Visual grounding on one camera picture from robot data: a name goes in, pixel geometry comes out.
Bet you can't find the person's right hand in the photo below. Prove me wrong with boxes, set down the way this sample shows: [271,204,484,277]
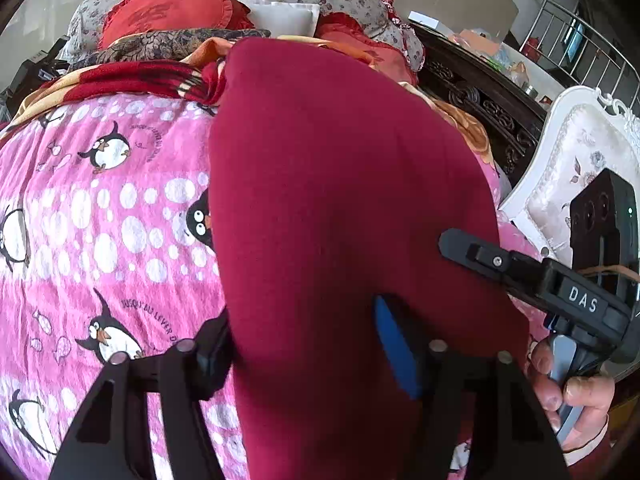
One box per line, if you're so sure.
[527,339,615,452]

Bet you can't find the orange red patterned blanket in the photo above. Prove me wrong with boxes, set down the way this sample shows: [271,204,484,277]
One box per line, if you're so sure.
[1,35,496,169]

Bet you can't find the dark red fleece sweater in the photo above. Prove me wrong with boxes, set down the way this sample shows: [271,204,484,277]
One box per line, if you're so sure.
[209,38,529,479]

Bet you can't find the pink penguin blanket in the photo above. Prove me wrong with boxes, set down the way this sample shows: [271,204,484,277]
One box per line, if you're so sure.
[1,93,546,479]

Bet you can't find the dark floral garment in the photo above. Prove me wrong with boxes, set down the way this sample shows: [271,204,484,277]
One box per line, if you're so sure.
[70,28,271,70]

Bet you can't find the black tripod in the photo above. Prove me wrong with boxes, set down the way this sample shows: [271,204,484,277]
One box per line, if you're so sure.
[1,35,70,110]

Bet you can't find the dark carved wooden headboard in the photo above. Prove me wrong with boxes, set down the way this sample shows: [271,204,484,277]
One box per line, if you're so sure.
[414,26,546,184]

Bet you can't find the red heart pillow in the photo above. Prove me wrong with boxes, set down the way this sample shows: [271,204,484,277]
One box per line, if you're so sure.
[98,0,255,50]

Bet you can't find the white ornate chair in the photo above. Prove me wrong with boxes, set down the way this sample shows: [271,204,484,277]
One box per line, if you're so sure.
[500,86,639,264]

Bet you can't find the white small pillow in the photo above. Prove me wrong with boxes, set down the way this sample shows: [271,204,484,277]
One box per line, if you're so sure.
[238,0,320,37]

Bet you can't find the metal stair railing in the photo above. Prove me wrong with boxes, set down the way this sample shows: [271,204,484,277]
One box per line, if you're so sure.
[520,0,639,113]

